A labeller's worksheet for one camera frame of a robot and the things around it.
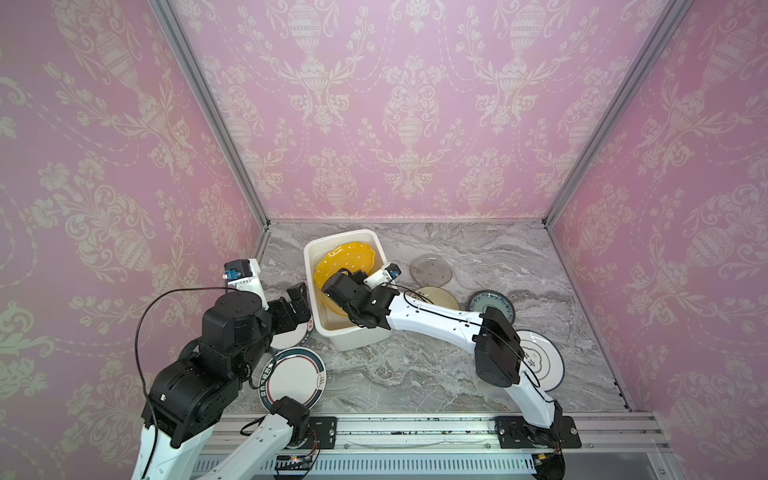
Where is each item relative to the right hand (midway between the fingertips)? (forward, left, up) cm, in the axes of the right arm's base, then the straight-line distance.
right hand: (351, 274), depth 84 cm
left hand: (-17, +9, +18) cm, 26 cm away
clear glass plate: (+13, -25, -18) cm, 34 cm away
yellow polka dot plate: (+8, -1, -2) cm, 9 cm away
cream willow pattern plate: (+2, -26, -17) cm, 31 cm away
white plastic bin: (-16, +4, -2) cm, 16 cm away
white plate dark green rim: (-11, +19, -17) cm, 28 cm away
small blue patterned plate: (+1, -46, -19) cm, 50 cm away
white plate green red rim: (-21, +17, -17) cm, 32 cm away
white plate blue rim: (-20, -54, -19) cm, 60 cm away
